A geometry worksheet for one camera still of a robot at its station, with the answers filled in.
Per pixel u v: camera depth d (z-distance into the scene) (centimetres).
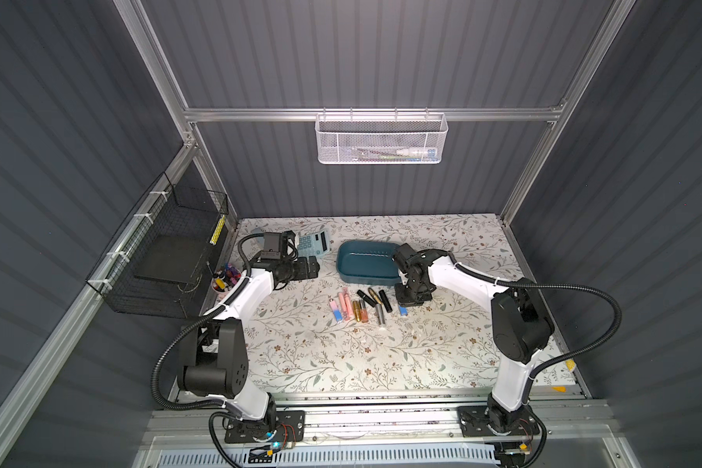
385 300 96
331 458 77
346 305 95
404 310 94
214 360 45
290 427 72
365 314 93
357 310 94
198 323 44
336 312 94
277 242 71
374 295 97
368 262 107
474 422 73
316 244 111
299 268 81
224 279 87
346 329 91
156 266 71
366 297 96
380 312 93
